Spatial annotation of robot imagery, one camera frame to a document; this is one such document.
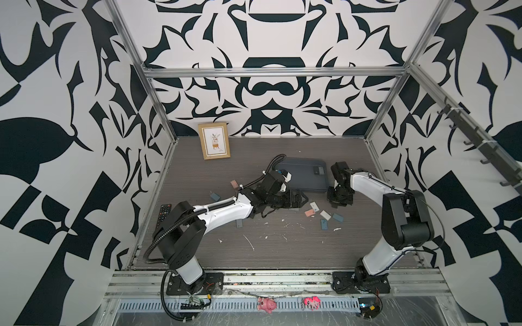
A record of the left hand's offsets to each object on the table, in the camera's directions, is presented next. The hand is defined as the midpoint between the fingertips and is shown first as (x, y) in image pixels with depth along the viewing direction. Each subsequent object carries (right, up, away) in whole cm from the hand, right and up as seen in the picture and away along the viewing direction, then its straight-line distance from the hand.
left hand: (299, 196), depth 81 cm
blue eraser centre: (+12, -14, +7) cm, 20 cm away
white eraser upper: (+9, -7, +13) cm, 17 cm away
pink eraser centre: (+6, -9, +11) cm, 15 cm away
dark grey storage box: (+9, +6, +24) cm, 26 cm away
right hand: (+17, -4, +13) cm, 22 cm away
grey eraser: (+19, -11, +9) cm, 24 cm away
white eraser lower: (+14, -10, +10) cm, 20 cm away
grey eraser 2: (-24, -13, +6) cm, 28 cm away
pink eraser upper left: (-28, +2, +19) cm, 34 cm away
